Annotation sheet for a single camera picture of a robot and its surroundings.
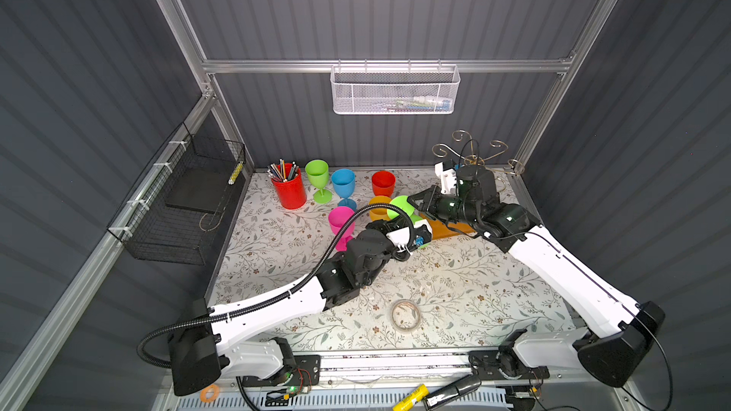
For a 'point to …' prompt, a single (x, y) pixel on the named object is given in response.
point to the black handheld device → (452, 391)
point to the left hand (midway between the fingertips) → (399, 212)
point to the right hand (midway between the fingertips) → (408, 201)
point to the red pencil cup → (291, 192)
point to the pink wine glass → (338, 217)
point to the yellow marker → (410, 400)
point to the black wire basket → (173, 211)
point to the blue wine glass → (344, 182)
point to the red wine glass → (384, 183)
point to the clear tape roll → (405, 314)
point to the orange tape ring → (203, 394)
